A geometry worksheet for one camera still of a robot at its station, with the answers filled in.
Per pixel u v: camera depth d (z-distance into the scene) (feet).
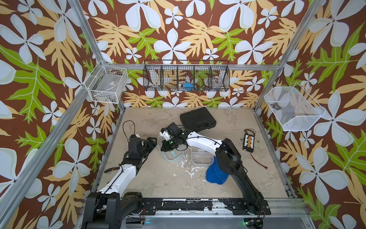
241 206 2.45
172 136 2.48
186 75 3.24
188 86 3.14
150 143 2.54
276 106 2.82
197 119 3.64
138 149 2.14
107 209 1.36
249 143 3.22
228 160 1.87
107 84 2.82
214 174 2.75
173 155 2.99
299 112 2.62
